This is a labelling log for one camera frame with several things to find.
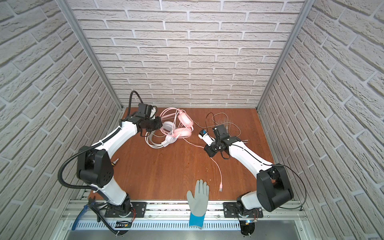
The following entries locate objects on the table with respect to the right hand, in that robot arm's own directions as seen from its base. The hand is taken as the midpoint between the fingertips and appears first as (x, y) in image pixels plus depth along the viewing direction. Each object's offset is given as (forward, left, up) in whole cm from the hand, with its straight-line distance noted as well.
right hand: (206, 147), depth 86 cm
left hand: (+16, +25, +7) cm, 30 cm away
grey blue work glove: (-28, +7, -10) cm, 30 cm away
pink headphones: (+9, +11, +15) cm, 20 cm away
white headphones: (+14, +29, -9) cm, 34 cm away
